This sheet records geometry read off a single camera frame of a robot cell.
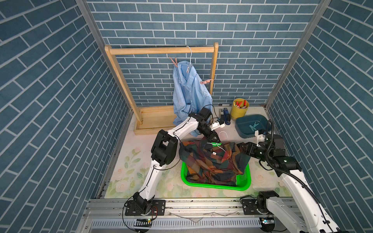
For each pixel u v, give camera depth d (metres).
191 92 0.89
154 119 1.12
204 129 0.81
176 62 0.89
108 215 0.72
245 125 1.08
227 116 1.09
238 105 1.06
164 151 0.58
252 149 0.68
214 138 0.84
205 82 0.72
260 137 0.71
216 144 0.87
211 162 0.80
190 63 0.76
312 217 0.40
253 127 1.06
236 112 1.05
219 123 0.83
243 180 0.79
